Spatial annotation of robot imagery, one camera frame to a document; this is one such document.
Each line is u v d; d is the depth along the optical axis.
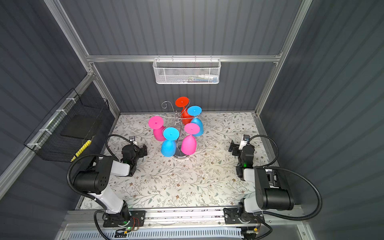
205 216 0.76
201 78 0.91
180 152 0.79
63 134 0.72
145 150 0.91
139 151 0.89
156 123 0.72
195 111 0.75
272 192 0.46
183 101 0.78
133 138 0.85
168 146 0.75
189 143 0.75
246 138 0.78
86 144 0.71
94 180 0.47
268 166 0.68
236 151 0.83
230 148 0.85
